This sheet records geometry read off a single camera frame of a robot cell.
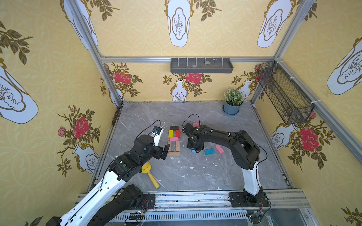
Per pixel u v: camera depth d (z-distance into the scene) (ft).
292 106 2.72
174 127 3.39
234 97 3.29
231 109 3.49
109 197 1.46
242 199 2.39
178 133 3.30
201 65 3.05
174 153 2.97
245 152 1.69
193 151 2.66
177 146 3.10
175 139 3.21
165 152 2.10
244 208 2.35
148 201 2.40
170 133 3.29
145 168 2.74
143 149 1.69
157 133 1.98
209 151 3.06
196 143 2.58
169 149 3.02
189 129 2.49
